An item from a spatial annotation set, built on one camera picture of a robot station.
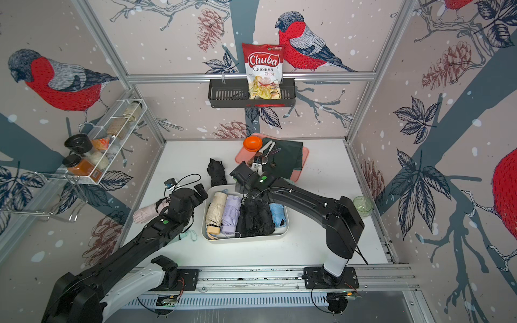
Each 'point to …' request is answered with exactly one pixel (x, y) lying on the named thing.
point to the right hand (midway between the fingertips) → (248, 184)
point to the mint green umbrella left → (186, 233)
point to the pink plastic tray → (244, 156)
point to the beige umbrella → (215, 212)
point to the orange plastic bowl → (252, 143)
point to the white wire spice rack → (108, 134)
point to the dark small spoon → (273, 164)
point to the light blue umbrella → (278, 212)
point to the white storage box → (214, 188)
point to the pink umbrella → (147, 212)
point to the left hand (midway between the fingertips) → (199, 185)
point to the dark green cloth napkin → (285, 157)
